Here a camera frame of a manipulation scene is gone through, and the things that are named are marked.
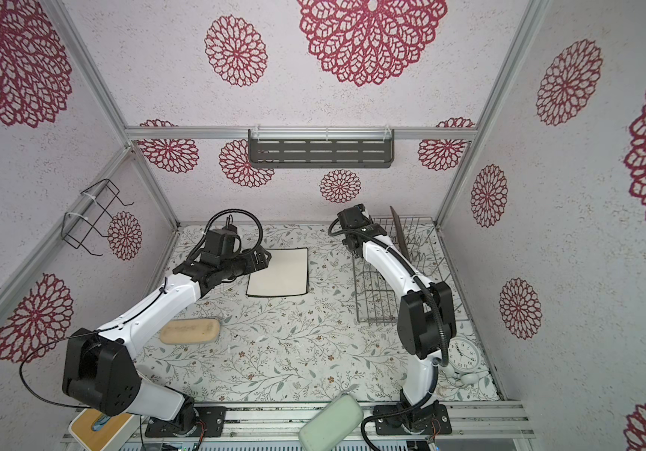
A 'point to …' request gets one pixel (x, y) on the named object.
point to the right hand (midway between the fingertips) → (375, 236)
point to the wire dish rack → (376, 301)
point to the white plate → (286, 273)
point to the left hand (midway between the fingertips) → (259, 263)
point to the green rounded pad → (331, 424)
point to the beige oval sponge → (190, 331)
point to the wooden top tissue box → (115, 435)
